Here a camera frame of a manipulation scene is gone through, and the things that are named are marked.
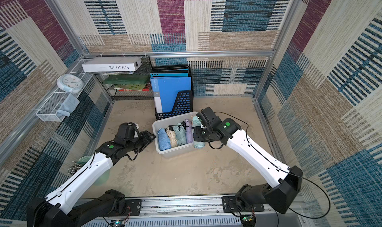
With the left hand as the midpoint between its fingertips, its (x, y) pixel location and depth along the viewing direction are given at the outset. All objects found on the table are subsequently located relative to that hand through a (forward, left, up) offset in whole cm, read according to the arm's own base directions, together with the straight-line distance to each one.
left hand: (153, 137), depth 80 cm
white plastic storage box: (+11, -4, -3) cm, 12 cm away
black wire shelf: (+39, +16, +4) cm, 42 cm away
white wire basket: (+9, +42, +17) cm, 47 cm away
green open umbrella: (-15, +33, +1) cm, 36 cm away
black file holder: (+23, -16, +3) cm, 29 cm away
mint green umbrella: (+6, -14, -7) cm, 16 cm away
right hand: (-2, -22, +6) cm, 23 cm away
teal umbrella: (+2, -23, +9) cm, 25 cm away
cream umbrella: (+7, -8, -6) cm, 12 cm away
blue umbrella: (0, -5, -4) cm, 7 cm away
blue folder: (+29, -4, +7) cm, 30 cm away
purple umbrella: (+7, -19, -6) cm, 21 cm away
